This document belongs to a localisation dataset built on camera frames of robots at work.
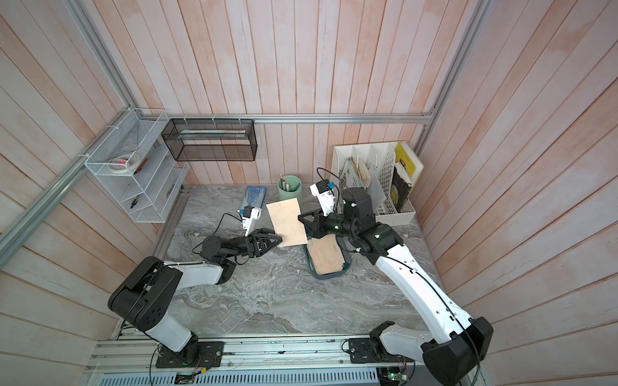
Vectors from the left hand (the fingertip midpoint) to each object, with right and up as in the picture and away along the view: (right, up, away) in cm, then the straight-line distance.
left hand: (283, 242), depth 70 cm
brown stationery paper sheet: (+1, +7, -2) cm, 8 cm away
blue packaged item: (-18, +16, +44) cm, 50 cm away
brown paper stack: (+15, -9, +25) cm, 31 cm away
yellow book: (+48, +29, +24) cm, 62 cm away
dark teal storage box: (+23, -12, +22) cm, 34 cm away
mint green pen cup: (0, +19, +37) cm, 42 cm away
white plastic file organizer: (+35, +28, +31) cm, 54 cm away
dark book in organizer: (+46, +19, +25) cm, 56 cm away
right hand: (+5, +7, -2) cm, 9 cm away
